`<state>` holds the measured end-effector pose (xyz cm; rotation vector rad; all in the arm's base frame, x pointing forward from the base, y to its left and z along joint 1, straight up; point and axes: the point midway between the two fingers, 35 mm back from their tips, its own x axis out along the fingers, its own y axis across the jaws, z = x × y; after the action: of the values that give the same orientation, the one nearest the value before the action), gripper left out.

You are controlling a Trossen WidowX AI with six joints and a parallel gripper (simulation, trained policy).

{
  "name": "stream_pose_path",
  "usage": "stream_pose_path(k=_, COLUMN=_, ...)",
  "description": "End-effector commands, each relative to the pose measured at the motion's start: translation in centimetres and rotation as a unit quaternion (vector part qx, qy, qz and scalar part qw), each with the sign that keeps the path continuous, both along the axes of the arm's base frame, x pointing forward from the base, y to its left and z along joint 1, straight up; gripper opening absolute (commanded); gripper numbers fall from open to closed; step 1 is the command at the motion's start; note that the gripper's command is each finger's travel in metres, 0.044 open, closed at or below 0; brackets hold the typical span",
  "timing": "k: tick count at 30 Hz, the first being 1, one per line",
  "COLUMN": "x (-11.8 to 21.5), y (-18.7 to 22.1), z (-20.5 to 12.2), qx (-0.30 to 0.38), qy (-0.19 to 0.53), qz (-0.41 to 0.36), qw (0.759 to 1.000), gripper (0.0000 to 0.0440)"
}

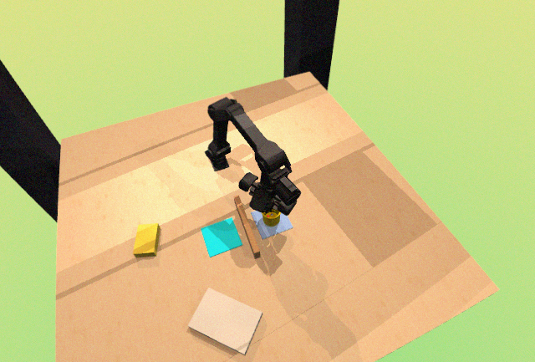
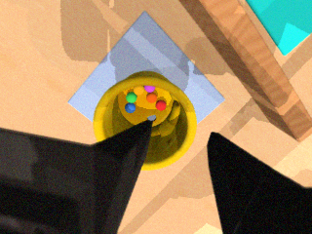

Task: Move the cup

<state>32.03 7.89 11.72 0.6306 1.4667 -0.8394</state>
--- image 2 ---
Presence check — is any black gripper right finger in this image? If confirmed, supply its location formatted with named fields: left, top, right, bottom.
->
left=207, top=132, right=312, bottom=234

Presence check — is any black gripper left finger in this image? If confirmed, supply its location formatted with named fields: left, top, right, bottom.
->
left=0, top=120, right=153, bottom=234

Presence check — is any red marble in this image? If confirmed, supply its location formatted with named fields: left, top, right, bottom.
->
left=156, top=99, right=167, bottom=111

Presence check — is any orange-brown wooden beam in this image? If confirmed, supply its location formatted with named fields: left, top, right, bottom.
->
left=179, top=0, right=312, bottom=142

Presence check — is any green marble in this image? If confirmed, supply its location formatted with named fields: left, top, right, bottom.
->
left=126, top=92, right=137, bottom=103

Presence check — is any yellow cup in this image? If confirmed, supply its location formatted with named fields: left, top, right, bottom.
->
left=93, top=71, right=197, bottom=171

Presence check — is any blue marble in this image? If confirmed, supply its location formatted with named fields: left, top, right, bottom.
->
left=125, top=102, right=136, bottom=113

